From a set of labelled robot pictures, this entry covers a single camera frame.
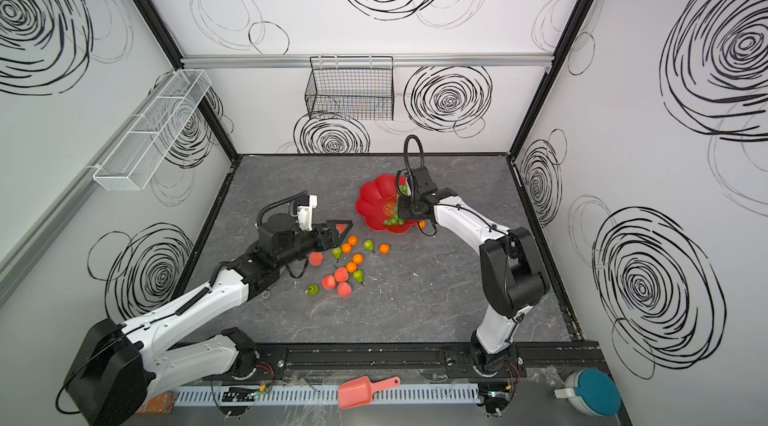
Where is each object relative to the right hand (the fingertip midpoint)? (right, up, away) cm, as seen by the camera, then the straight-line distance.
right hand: (400, 208), depth 91 cm
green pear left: (-20, -14, 0) cm, 24 cm away
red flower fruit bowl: (-8, +1, +14) cm, 16 cm away
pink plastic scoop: (-11, -41, -22) cm, 48 cm away
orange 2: (-13, -16, -1) cm, 20 cm away
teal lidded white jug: (+40, -37, -28) cm, 61 cm away
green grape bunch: (+1, +5, +13) cm, 14 cm away
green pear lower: (-12, -20, -5) cm, 24 cm away
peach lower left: (-21, -21, -7) cm, 30 cm away
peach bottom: (-16, -22, -8) cm, 29 cm away
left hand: (-15, -3, -15) cm, 21 cm away
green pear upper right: (-10, -12, +2) cm, 15 cm away
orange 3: (-15, -18, -3) cm, 23 cm away
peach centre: (-17, -19, -6) cm, 26 cm away
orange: (-5, -13, +1) cm, 14 cm away
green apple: (-25, -22, -8) cm, 35 cm away
